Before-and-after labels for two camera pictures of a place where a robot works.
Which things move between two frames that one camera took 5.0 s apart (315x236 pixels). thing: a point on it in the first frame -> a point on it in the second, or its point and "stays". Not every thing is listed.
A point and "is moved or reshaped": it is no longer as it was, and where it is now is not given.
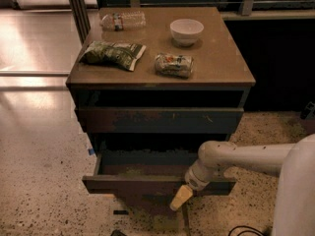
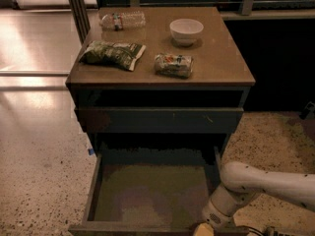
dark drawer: x=159 y=120 stays
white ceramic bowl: x=186 y=31 stays
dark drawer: x=148 y=172 is moved or reshaped
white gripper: x=196 y=181 -> x=214 y=216
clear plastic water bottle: x=123 y=20 stays
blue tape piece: x=91 y=151 stays
